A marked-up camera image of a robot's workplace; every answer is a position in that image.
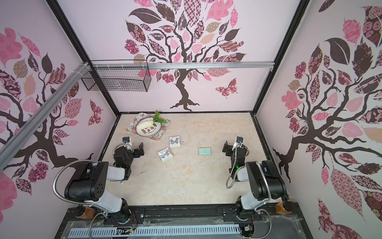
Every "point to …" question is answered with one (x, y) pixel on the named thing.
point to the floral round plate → (146, 127)
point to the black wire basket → (118, 75)
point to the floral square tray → (158, 136)
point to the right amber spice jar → (283, 208)
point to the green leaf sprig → (155, 118)
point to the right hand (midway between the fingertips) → (235, 141)
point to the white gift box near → (165, 155)
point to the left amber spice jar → (85, 212)
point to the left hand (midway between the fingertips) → (136, 145)
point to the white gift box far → (174, 141)
